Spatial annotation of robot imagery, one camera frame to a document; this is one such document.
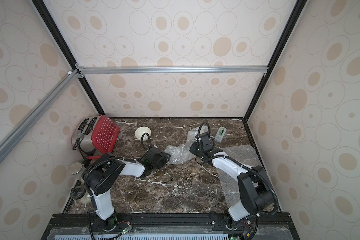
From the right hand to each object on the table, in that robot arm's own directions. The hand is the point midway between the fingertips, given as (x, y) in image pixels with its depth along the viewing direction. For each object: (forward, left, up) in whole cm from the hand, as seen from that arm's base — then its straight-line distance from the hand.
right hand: (197, 146), depth 91 cm
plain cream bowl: (+15, +41, -4) cm, 43 cm away
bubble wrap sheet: (+2, -33, -12) cm, 35 cm away
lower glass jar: (-31, +58, +2) cm, 66 cm away
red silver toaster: (-1, +61, +8) cm, 62 cm away
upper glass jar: (-20, +64, +6) cm, 67 cm away
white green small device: (+16, -17, -7) cm, 24 cm away
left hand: (-3, +14, -6) cm, 15 cm away
